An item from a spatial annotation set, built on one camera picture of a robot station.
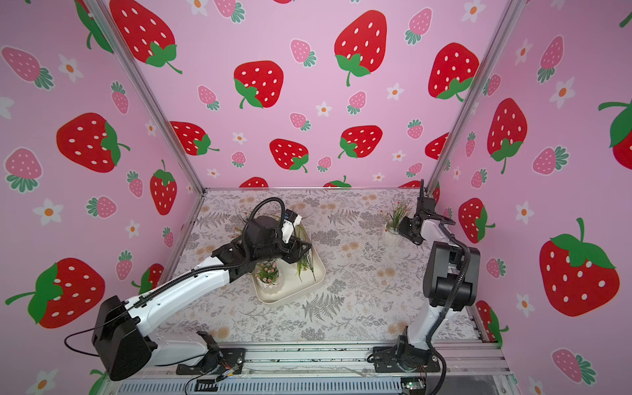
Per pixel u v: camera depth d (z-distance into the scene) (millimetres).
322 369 731
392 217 948
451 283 500
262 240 594
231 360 744
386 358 745
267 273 781
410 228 836
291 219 674
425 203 768
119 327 394
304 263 837
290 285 898
